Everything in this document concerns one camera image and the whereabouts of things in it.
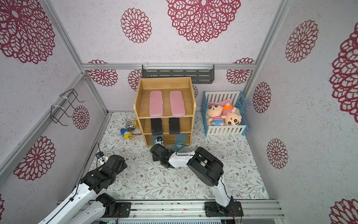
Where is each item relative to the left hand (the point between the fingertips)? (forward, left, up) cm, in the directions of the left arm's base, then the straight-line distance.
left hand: (116, 165), depth 80 cm
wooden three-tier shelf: (+26, -29, +20) cm, 44 cm away
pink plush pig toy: (+39, -62, +4) cm, 74 cm away
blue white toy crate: (+54, -84, 0) cm, 100 cm away
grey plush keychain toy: (+32, 0, -5) cm, 32 cm away
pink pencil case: (+28, -23, +22) cm, 42 cm away
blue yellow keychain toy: (+25, +2, -6) cm, 26 cm away
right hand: (+14, -22, -9) cm, 28 cm away
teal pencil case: (+21, -37, -6) cm, 43 cm away
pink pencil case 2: (+26, -35, +22) cm, 49 cm away
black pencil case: (+23, -33, +7) cm, 41 cm away
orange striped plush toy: (+36, -74, +2) cm, 82 cm away
